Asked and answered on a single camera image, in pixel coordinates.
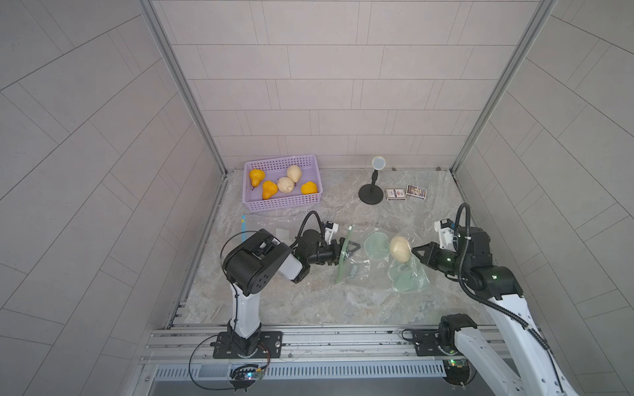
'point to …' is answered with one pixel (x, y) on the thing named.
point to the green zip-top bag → (368, 255)
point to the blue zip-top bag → (285, 228)
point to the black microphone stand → (372, 193)
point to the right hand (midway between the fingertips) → (410, 249)
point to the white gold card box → (395, 194)
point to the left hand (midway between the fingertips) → (358, 253)
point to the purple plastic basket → (277, 168)
